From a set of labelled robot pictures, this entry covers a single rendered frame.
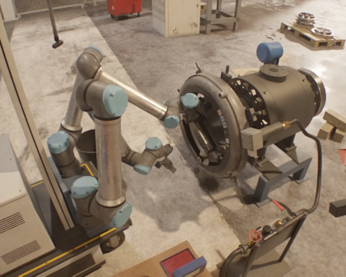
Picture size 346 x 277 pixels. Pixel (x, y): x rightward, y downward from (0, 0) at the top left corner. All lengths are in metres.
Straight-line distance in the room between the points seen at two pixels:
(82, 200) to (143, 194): 0.91
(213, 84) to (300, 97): 0.73
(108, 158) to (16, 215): 0.54
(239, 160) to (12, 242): 1.36
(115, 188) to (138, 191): 1.02
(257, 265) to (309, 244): 0.45
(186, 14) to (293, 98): 3.90
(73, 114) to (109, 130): 0.75
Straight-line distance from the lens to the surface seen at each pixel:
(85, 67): 1.55
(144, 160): 1.56
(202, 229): 2.13
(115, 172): 1.28
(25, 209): 1.47
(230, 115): 1.67
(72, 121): 1.92
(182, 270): 1.31
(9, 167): 1.56
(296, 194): 2.53
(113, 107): 1.09
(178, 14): 5.62
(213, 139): 1.98
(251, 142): 1.62
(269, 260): 2.08
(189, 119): 1.93
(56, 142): 1.86
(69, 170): 1.96
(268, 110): 1.95
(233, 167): 1.82
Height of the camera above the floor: 1.77
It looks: 39 degrees down
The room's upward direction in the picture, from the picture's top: straight up
